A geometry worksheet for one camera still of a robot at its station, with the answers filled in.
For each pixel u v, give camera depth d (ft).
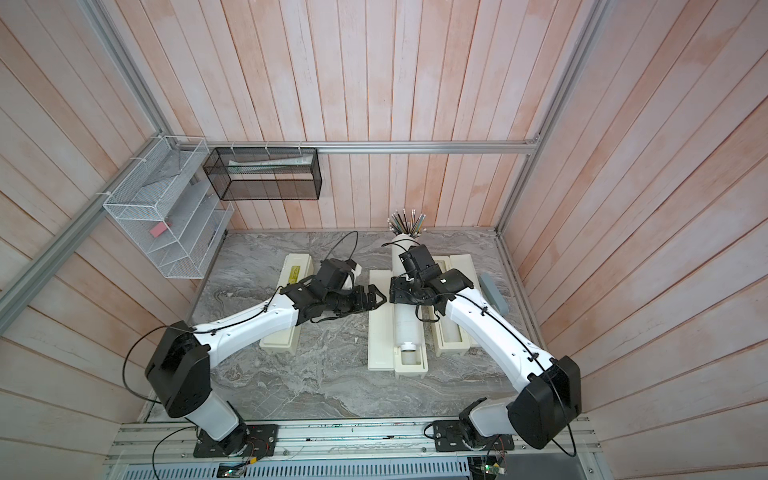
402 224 3.52
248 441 2.35
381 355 2.70
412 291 1.91
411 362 2.73
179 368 1.43
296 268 3.22
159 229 2.70
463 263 3.22
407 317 2.36
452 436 2.40
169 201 2.50
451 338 2.79
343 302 2.33
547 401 1.29
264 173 3.41
